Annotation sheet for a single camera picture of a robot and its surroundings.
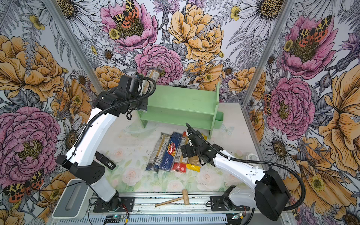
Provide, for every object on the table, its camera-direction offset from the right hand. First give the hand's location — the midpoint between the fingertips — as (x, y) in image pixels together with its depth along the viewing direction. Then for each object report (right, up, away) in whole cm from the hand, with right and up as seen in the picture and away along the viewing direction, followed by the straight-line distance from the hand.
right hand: (189, 151), depth 83 cm
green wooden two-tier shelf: (+1, +26, -1) cm, 26 cm away
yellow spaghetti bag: (+3, -8, +2) cm, 9 cm away
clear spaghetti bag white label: (-20, -3, +8) cm, 21 cm away
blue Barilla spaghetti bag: (-11, -2, +7) cm, 13 cm away
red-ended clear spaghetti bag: (-5, -8, +3) cm, 10 cm away
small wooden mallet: (-2, -23, -7) cm, 24 cm away
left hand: (-24, +27, -11) cm, 38 cm away
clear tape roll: (+38, -4, +2) cm, 38 cm away
